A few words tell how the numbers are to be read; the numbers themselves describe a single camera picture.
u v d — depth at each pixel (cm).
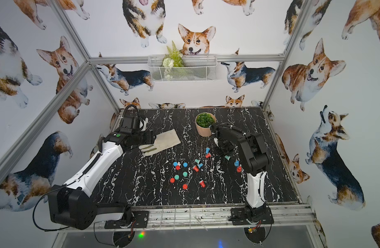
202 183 84
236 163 90
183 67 87
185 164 93
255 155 54
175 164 93
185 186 84
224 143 80
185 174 88
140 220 73
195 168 90
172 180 86
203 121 99
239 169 88
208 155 95
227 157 93
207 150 97
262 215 69
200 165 90
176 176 88
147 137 75
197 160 93
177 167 90
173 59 82
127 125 62
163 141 106
